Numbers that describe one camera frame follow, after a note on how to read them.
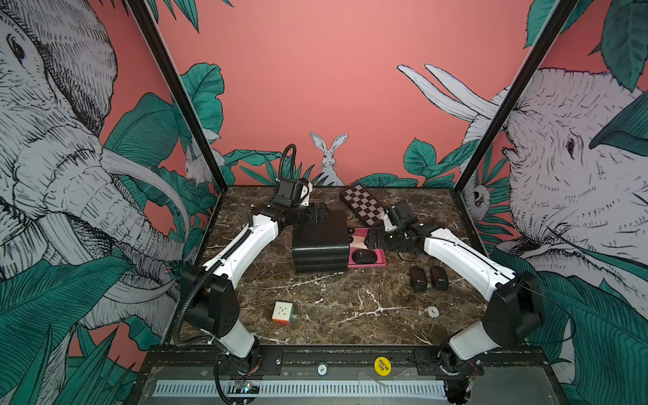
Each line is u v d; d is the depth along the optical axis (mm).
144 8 702
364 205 1107
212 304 434
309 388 702
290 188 637
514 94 861
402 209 669
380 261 950
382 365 732
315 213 731
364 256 931
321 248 798
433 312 841
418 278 900
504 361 759
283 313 781
